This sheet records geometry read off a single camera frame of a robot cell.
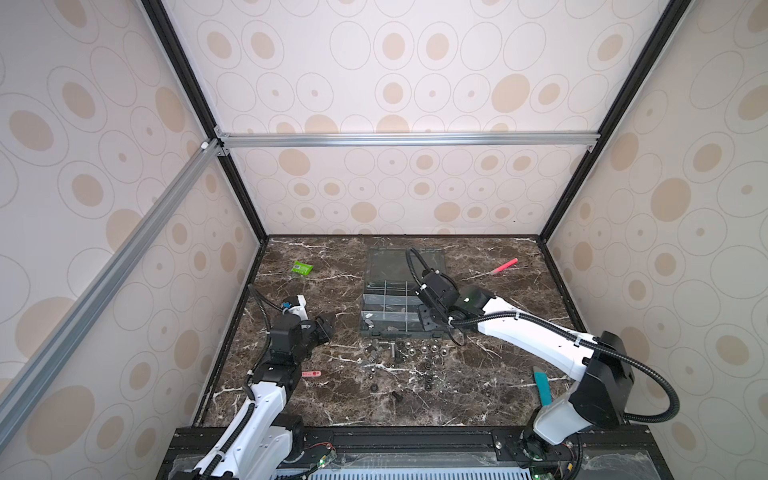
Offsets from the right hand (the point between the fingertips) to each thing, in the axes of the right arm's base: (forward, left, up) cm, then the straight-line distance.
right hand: (431, 312), depth 82 cm
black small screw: (-18, +9, -14) cm, 25 cm away
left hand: (0, +25, +1) cm, 25 cm away
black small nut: (-16, +16, -13) cm, 26 cm away
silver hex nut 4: (-6, -5, -14) cm, 16 cm away
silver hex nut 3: (-5, -2, -13) cm, 14 cm away
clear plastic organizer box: (+11, +11, -14) cm, 21 cm away
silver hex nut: (-6, +5, -14) cm, 16 cm away
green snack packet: (+26, +44, -12) cm, 52 cm away
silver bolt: (-5, +11, -13) cm, 18 cm away
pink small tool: (-12, +34, -13) cm, 38 cm away
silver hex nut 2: (-5, +1, -13) cm, 14 cm away
